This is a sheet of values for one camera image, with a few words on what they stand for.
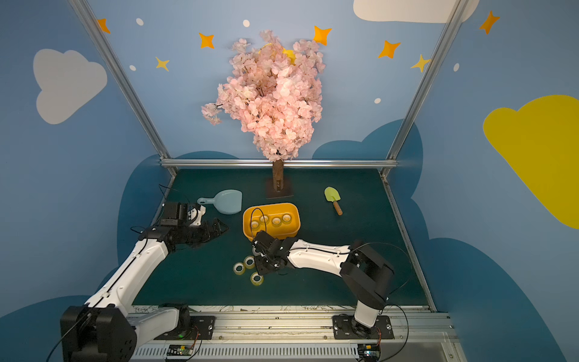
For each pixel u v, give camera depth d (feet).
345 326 2.46
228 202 3.65
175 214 2.10
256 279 2.76
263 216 3.30
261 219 3.32
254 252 2.98
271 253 2.16
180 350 2.35
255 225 3.30
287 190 3.76
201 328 2.50
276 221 3.32
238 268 2.85
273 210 3.36
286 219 3.35
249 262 2.91
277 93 2.11
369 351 2.39
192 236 2.26
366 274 1.49
